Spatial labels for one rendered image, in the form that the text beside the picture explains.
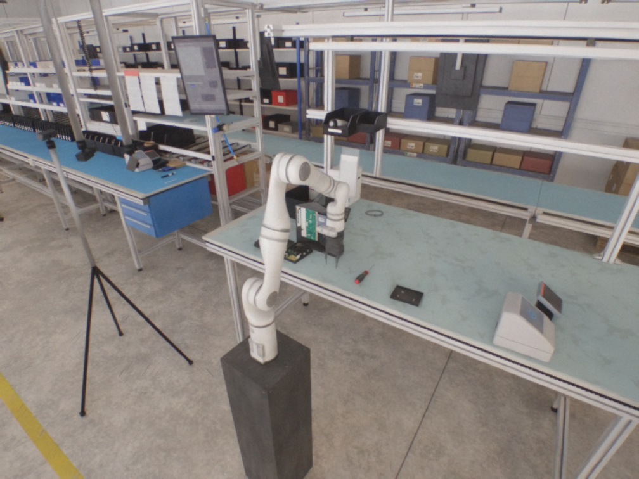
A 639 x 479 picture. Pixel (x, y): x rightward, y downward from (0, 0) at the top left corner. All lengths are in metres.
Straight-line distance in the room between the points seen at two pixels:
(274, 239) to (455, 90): 2.33
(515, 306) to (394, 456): 1.18
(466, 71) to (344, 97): 2.80
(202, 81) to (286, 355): 1.90
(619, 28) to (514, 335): 0.96
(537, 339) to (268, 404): 0.90
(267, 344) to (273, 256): 0.34
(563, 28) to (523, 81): 3.42
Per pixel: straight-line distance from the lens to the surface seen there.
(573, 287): 1.76
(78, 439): 2.52
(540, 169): 5.00
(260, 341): 1.27
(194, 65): 2.62
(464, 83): 3.10
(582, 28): 1.43
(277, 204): 1.10
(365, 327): 2.73
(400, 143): 5.25
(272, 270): 1.12
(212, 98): 2.64
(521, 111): 4.87
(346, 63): 5.51
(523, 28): 1.43
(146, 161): 3.38
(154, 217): 2.90
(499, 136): 1.85
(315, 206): 1.61
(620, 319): 1.69
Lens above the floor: 1.85
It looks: 29 degrees down
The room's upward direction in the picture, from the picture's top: straight up
